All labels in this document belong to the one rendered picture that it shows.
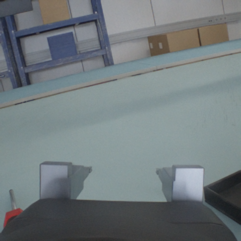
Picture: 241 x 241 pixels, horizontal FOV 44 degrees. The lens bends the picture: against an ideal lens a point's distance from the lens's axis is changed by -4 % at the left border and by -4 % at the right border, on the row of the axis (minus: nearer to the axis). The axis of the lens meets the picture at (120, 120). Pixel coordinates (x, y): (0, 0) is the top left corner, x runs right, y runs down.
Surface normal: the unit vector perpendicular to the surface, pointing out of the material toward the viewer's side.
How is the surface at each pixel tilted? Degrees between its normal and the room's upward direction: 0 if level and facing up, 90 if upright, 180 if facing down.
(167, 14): 90
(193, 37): 90
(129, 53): 90
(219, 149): 0
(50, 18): 90
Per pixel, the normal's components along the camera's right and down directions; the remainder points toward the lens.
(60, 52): 0.21, 0.22
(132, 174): -0.20, -0.94
